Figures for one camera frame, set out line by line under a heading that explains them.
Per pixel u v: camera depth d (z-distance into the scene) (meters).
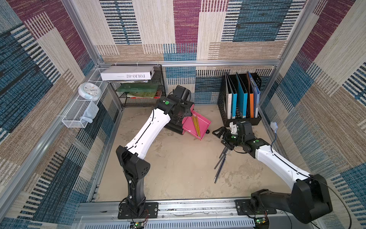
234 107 0.93
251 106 0.94
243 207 0.73
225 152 0.94
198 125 1.00
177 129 1.00
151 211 0.73
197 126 1.00
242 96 0.88
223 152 0.94
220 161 0.90
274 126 0.79
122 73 0.79
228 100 0.89
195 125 1.02
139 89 0.94
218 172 0.85
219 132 0.76
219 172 0.85
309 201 0.40
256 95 0.85
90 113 0.67
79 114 0.69
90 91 0.75
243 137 0.65
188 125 1.01
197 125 1.01
